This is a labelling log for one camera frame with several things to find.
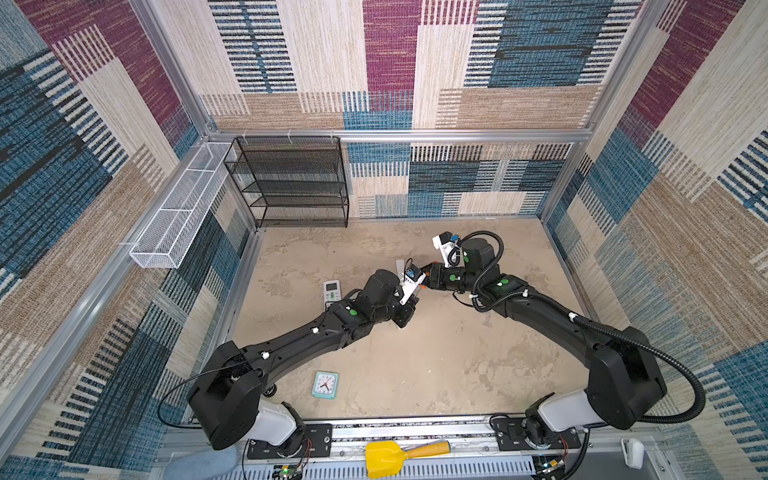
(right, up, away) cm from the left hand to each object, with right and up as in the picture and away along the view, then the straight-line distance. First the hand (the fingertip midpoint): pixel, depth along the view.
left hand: (416, 294), depth 80 cm
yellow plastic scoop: (-8, -37, -9) cm, 39 cm away
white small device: (+48, -34, -11) cm, 60 cm away
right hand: (0, +4, 0) cm, 4 cm away
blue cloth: (-48, -37, -11) cm, 62 cm away
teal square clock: (-24, -24, 0) cm, 34 cm away
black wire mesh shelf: (-43, +37, +31) cm, 64 cm away
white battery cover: (-3, +5, +32) cm, 32 cm away
